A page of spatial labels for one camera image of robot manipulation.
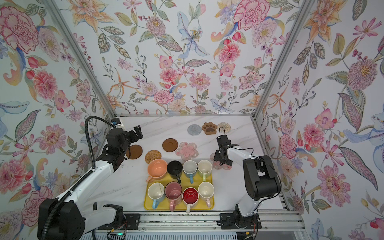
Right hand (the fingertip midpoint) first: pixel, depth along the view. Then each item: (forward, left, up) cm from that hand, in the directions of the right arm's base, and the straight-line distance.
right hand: (221, 158), depth 96 cm
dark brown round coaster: (+9, +34, 0) cm, 36 cm away
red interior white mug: (-24, +19, +1) cm, 31 cm away
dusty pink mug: (-23, +28, +2) cm, 36 cm away
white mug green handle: (-8, +11, +1) cm, 13 cm away
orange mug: (-10, +39, +3) cm, 41 cm away
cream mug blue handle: (-23, +37, +1) cm, 44 cm away
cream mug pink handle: (-22, +10, +2) cm, 24 cm away
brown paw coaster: (+26, +7, -1) cm, 27 cm away
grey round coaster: (+24, +18, -1) cm, 30 cm away
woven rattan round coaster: (0, +45, 0) cm, 45 cm away
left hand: (+3, +50, +24) cm, 55 cm away
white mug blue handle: (-9, +19, +2) cm, 22 cm away
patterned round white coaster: (+26, -6, -1) cm, 27 cm away
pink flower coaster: (+5, +22, -1) cm, 23 cm away
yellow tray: (-30, +32, +1) cm, 44 cm away
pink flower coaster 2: (-9, +4, +7) cm, 12 cm away
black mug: (-12, +28, +6) cm, 31 cm away
